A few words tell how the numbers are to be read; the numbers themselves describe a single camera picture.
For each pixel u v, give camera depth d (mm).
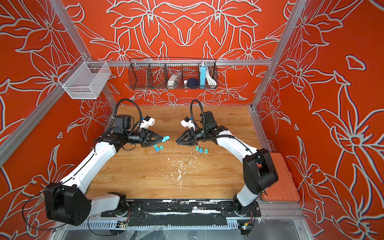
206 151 922
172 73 973
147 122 697
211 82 905
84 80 921
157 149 949
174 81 917
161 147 953
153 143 680
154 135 672
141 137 621
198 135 697
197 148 927
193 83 951
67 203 391
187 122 741
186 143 725
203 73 854
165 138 678
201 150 924
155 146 697
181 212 727
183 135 694
